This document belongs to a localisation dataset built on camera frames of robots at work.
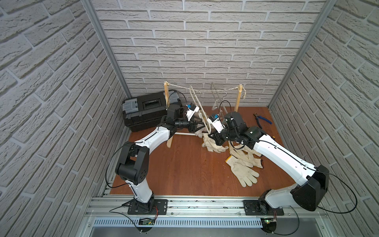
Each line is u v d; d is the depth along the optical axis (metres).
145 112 0.94
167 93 0.71
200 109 0.90
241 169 0.86
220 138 0.65
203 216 0.73
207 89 1.08
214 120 0.65
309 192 0.39
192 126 0.73
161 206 0.73
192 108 0.73
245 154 0.92
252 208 0.73
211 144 0.78
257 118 1.12
